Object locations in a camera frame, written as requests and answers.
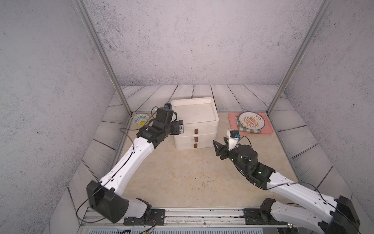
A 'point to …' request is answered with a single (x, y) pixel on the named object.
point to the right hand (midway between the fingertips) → (219, 140)
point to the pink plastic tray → (234, 129)
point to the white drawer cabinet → (200, 122)
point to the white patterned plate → (252, 120)
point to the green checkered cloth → (246, 130)
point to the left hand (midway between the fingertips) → (178, 124)
